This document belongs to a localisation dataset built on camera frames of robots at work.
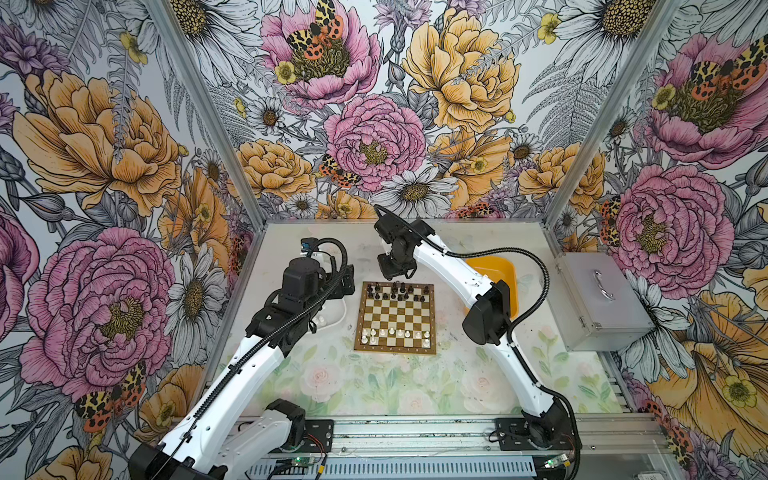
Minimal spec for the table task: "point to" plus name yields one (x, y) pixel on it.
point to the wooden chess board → (396, 317)
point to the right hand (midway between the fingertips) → (393, 278)
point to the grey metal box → (595, 302)
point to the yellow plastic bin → (496, 270)
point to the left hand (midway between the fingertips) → (335, 278)
